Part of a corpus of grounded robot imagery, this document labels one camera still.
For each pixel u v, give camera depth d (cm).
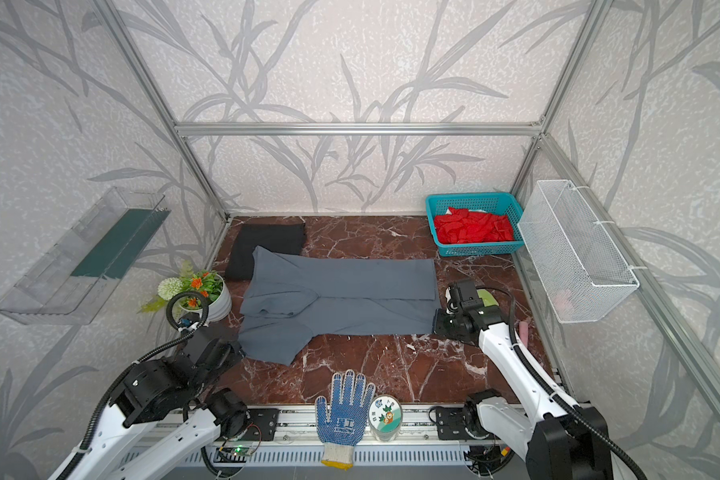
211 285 82
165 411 44
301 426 75
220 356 53
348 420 74
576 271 63
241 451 70
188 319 61
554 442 39
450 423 74
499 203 116
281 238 113
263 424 74
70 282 64
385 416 68
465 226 109
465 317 60
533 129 93
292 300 95
